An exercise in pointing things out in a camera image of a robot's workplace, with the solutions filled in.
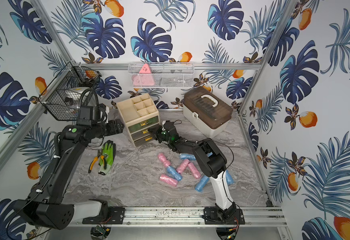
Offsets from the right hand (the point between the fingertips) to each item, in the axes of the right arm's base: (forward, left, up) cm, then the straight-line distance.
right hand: (147, 129), depth 92 cm
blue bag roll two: (-28, -33, -14) cm, 45 cm away
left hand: (-10, +11, +16) cm, 22 cm away
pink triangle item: (+23, +2, +22) cm, 32 cm away
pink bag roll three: (-20, -29, -13) cm, 38 cm away
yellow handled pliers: (-10, +31, -12) cm, 34 cm away
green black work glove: (-8, +26, -13) cm, 30 cm away
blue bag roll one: (-23, -17, -12) cm, 31 cm away
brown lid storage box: (+20, -38, -2) cm, 43 cm away
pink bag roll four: (-27, -15, -13) cm, 34 cm away
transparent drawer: (-2, +2, -1) cm, 3 cm away
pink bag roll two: (-18, -22, -12) cm, 31 cm away
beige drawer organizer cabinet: (+5, +3, +9) cm, 11 cm away
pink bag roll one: (-12, -9, -12) cm, 19 cm away
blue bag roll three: (-12, -28, -12) cm, 32 cm away
